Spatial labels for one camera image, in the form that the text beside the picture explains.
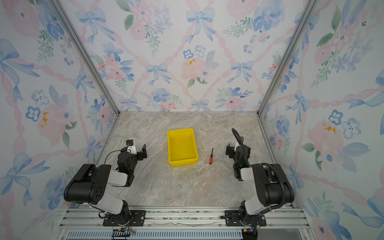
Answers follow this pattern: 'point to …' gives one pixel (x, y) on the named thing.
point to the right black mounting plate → (232, 218)
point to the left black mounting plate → (135, 218)
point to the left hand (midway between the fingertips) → (137, 143)
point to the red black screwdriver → (211, 159)
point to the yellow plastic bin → (182, 147)
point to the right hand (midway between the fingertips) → (237, 144)
